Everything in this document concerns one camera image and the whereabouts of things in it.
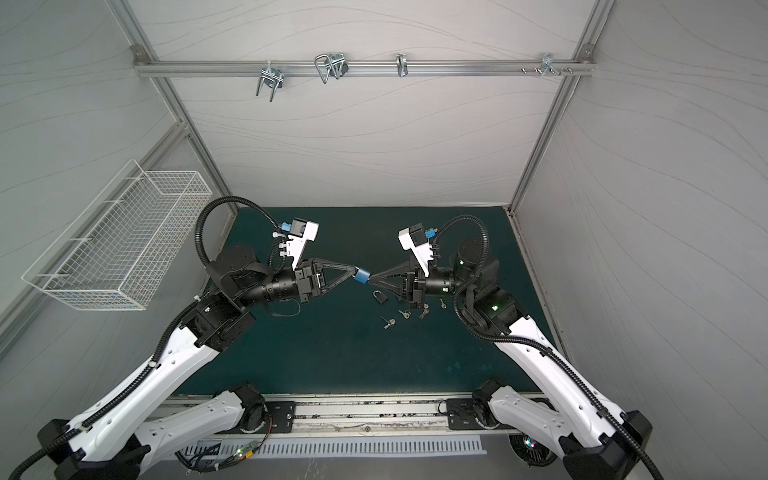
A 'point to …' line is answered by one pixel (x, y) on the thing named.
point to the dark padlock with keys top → (380, 297)
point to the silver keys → (389, 323)
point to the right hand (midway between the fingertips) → (378, 272)
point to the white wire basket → (116, 255)
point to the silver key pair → (425, 311)
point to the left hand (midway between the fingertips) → (356, 269)
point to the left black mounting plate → (280, 417)
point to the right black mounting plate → (462, 414)
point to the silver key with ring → (405, 314)
